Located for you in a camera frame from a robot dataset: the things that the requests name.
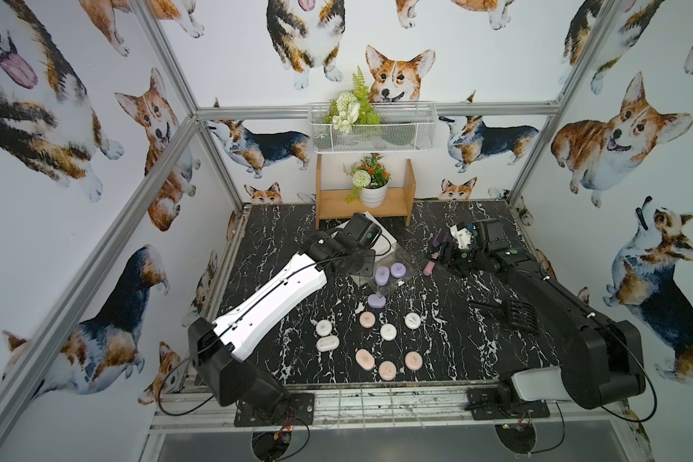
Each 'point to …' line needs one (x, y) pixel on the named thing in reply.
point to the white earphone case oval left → (327, 344)
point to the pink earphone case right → (413, 360)
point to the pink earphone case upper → (367, 320)
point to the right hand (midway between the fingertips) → (439, 251)
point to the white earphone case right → (412, 320)
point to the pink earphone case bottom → (387, 371)
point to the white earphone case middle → (388, 332)
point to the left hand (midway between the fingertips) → (364, 254)
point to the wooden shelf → (331, 203)
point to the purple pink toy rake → (429, 268)
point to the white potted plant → (370, 179)
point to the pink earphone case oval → (365, 359)
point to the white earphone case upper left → (323, 327)
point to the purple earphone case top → (376, 302)
